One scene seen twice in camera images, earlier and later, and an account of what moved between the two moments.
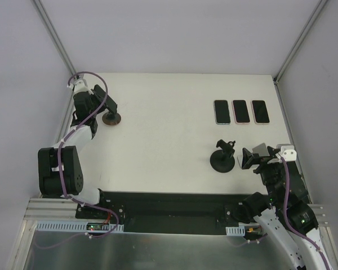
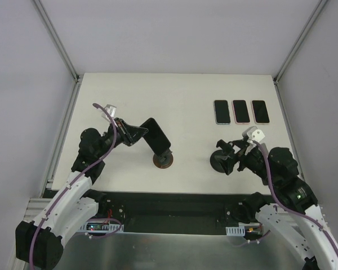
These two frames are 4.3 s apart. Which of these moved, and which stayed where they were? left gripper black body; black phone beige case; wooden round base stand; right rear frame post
Moved: wooden round base stand; left gripper black body
Stayed: right rear frame post; black phone beige case
